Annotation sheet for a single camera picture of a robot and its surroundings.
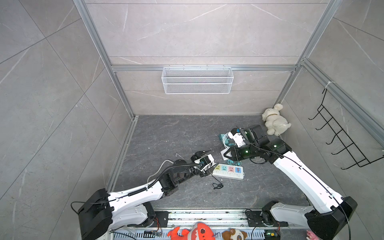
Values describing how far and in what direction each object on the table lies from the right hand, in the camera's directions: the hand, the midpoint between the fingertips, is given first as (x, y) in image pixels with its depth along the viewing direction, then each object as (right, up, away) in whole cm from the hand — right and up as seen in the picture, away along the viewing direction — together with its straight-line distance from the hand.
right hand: (226, 153), depth 73 cm
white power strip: (+7, -14, +15) cm, 21 cm away
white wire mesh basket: (-14, +45, +28) cm, 55 cm away
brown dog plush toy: (+2, -37, -5) cm, 37 cm away
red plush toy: (-14, -33, -9) cm, 37 cm away
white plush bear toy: (+41, +15, +29) cm, 52 cm away
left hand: (-7, +1, -5) cm, 9 cm away
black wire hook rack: (+52, 0, -13) cm, 54 cm away
